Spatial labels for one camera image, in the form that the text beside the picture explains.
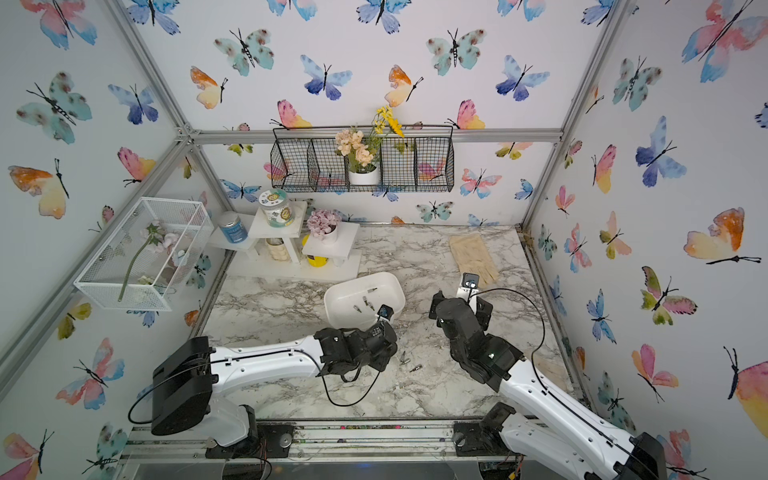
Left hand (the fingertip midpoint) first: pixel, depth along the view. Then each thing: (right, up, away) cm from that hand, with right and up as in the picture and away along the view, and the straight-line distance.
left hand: (390, 346), depth 80 cm
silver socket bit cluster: (+8, -8, +5) cm, 12 cm away
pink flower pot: (-19, +33, +6) cm, 39 cm away
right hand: (+17, +15, -5) cm, 23 cm away
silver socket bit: (-7, +12, +21) cm, 25 cm away
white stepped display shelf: (-50, +23, +27) cm, 61 cm away
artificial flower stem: (-58, +28, -5) cm, 64 cm away
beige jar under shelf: (-39, +26, +23) cm, 52 cm away
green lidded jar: (-32, +38, +4) cm, 49 cm away
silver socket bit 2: (-11, +7, +16) cm, 21 cm away
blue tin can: (-47, +32, +10) cm, 58 cm away
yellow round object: (-25, +22, +23) cm, 40 cm away
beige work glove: (+30, +23, +30) cm, 49 cm away
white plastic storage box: (-12, +9, +17) cm, 23 cm away
